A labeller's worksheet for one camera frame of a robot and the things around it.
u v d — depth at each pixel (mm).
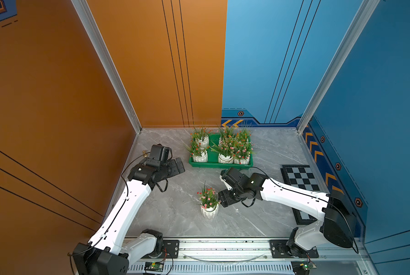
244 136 970
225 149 896
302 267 709
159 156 563
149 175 500
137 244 535
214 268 696
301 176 920
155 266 715
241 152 898
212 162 973
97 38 775
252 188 552
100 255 368
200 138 1052
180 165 692
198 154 966
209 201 756
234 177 610
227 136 938
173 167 681
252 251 748
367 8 698
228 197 696
